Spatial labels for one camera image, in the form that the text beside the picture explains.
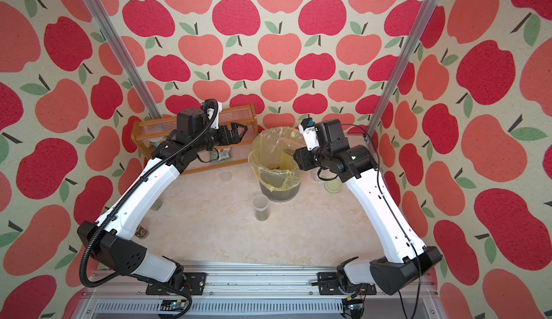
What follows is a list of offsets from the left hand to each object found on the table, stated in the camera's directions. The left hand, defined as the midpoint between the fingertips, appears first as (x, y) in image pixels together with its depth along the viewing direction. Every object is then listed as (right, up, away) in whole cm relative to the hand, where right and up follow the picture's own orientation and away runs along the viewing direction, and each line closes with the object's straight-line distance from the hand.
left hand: (240, 131), depth 72 cm
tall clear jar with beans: (+18, -4, +10) cm, 21 cm away
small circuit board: (-22, -59, -1) cm, 63 cm away
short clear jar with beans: (+5, -31, +24) cm, 40 cm away
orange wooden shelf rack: (-38, 0, +10) cm, 39 cm away
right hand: (+22, -9, -2) cm, 23 cm away
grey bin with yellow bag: (+13, -15, +1) cm, 19 cm away
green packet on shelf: (-15, -8, +35) cm, 39 cm away
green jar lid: (+39, -23, +26) cm, 52 cm away
